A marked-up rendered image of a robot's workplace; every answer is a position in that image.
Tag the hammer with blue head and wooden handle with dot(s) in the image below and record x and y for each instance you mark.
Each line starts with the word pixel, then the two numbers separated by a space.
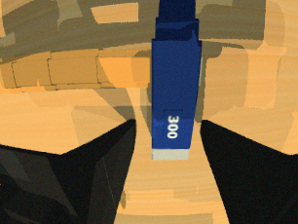
pixel 176 75

